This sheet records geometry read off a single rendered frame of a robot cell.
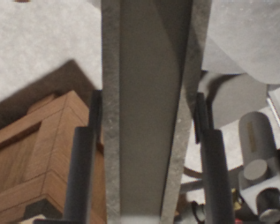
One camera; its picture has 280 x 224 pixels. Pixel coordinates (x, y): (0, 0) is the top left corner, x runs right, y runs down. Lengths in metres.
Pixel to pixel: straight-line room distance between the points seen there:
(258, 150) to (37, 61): 0.63
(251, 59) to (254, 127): 0.81
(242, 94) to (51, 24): 0.53
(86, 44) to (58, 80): 0.14
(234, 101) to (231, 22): 1.16
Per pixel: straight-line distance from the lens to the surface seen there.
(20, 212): 1.02
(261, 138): 0.99
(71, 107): 1.22
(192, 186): 1.45
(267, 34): 0.19
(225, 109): 1.34
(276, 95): 0.34
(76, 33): 1.23
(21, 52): 1.29
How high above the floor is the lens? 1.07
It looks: 53 degrees down
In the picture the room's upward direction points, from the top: 175 degrees counter-clockwise
